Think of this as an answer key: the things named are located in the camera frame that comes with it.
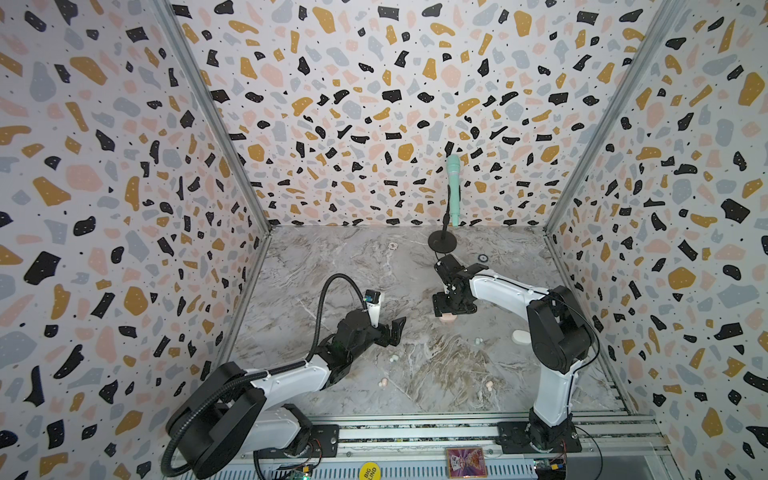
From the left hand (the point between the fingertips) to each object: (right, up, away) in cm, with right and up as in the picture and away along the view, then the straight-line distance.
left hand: (397, 310), depth 83 cm
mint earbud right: (+24, -11, +7) cm, 27 cm away
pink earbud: (-4, -20, -1) cm, 20 cm away
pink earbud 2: (+26, -21, 0) cm, 33 cm away
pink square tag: (+17, -33, -13) cm, 40 cm away
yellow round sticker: (-6, -35, -14) cm, 38 cm away
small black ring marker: (+32, +14, +30) cm, 46 cm away
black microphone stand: (+18, +21, +35) cm, 44 cm away
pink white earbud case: (+16, -5, +11) cm, 20 cm away
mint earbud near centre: (-1, -15, +4) cm, 15 cm away
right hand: (+15, 0, +11) cm, 19 cm away
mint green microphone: (+18, +43, +12) cm, 48 cm away
